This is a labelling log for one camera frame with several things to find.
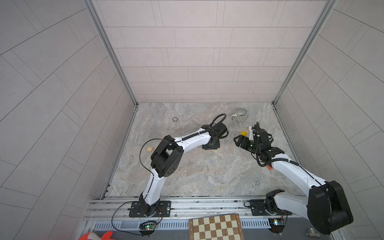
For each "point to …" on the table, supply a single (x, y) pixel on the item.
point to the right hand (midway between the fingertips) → (237, 140)
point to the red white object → (92, 236)
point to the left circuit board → (147, 226)
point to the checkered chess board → (226, 227)
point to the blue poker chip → (175, 119)
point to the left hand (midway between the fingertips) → (217, 145)
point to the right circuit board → (276, 225)
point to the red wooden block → (269, 167)
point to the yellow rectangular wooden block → (243, 133)
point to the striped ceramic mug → (240, 115)
